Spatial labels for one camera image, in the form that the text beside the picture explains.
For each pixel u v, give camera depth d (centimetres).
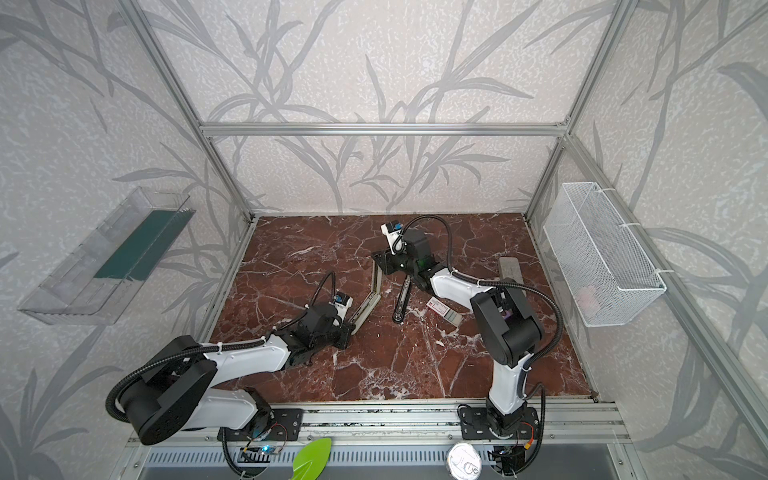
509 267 102
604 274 62
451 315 93
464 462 64
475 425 73
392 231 81
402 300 94
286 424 73
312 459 69
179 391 42
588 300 73
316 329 68
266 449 71
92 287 63
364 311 91
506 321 50
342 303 80
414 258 73
